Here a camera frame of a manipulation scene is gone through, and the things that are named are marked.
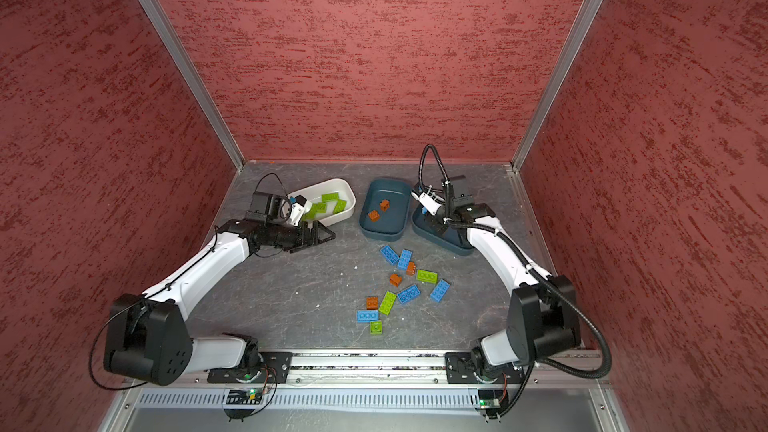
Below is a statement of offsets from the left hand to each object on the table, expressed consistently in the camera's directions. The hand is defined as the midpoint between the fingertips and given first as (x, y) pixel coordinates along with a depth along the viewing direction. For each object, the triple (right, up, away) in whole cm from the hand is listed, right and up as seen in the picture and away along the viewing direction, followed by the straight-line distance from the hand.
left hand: (324, 244), depth 82 cm
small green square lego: (-6, +9, +22) cm, 24 cm away
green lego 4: (+18, -17, +3) cm, 25 cm away
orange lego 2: (+13, +6, +21) cm, 25 cm away
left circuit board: (-15, -35, -11) cm, 40 cm away
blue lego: (+28, +10, -4) cm, 30 cm away
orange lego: (+16, +10, +22) cm, 29 cm away
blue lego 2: (+19, -6, +12) cm, 23 cm away
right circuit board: (+44, -36, -12) cm, 58 cm away
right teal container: (+33, +5, -4) cm, 33 cm away
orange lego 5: (+13, -17, +2) cm, 22 cm away
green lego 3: (+30, -12, +8) cm, 33 cm away
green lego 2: (0, +9, +25) cm, 26 cm away
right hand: (+30, +7, +5) cm, 32 cm away
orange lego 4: (+20, -12, +6) cm, 24 cm away
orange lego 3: (+25, -10, +10) cm, 29 cm away
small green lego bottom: (+15, -23, 0) cm, 27 cm away
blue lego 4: (+24, -16, +5) cm, 29 cm away
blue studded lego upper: (+24, -6, +12) cm, 27 cm away
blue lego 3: (+34, -15, +4) cm, 37 cm away
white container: (-3, +11, +25) cm, 27 cm away
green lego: (-4, +13, +25) cm, 29 cm away
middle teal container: (+20, +4, +22) cm, 30 cm away
